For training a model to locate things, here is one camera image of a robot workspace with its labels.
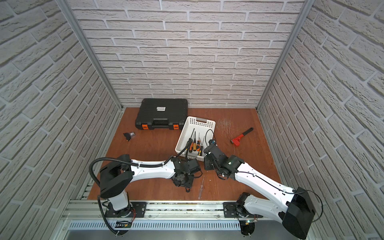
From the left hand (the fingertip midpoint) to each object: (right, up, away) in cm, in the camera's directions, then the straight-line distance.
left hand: (191, 183), depth 82 cm
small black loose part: (-45, +25, +19) cm, 54 cm away
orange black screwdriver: (+4, +19, +13) cm, 24 cm away
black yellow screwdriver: (+6, +16, +10) cm, 20 cm away
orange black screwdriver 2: (-1, +18, +15) cm, 23 cm away
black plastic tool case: (-23, +41, +27) cm, 54 cm away
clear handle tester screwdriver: (+7, +19, +13) cm, 24 cm away
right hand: (+9, +14, -2) cm, 17 cm away
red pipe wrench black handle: (+30, +22, +17) cm, 41 cm away
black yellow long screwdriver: (-2, +21, +18) cm, 28 cm away
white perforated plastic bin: (+6, +28, +22) cm, 36 cm away
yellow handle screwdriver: (+2, +20, +18) cm, 27 cm away
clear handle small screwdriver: (+6, -3, -1) cm, 6 cm away
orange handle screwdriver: (-2, -2, -3) cm, 4 cm away
